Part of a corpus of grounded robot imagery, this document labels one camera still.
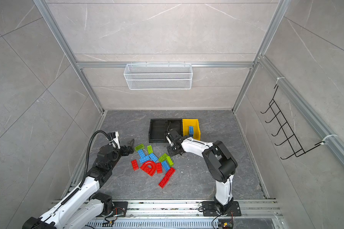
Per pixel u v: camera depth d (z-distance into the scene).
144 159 0.90
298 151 0.58
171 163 0.88
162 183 0.82
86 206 0.58
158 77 1.01
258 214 0.74
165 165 0.89
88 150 0.55
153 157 0.91
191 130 1.03
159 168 0.86
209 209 0.73
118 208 0.73
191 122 1.12
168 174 0.86
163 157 0.92
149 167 0.87
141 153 0.93
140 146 0.95
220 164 0.49
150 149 0.95
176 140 0.74
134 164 0.88
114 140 0.69
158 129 1.10
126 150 0.72
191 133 1.01
